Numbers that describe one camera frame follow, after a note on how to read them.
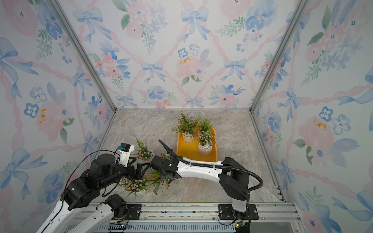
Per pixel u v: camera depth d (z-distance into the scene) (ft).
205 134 2.85
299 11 2.31
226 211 2.40
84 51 2.83
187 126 2.99
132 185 2.26
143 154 2.58
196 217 2.40
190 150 3.12
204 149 2.93
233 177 1.46
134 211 2.42
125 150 1.86
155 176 2.36
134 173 1.91
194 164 1.67
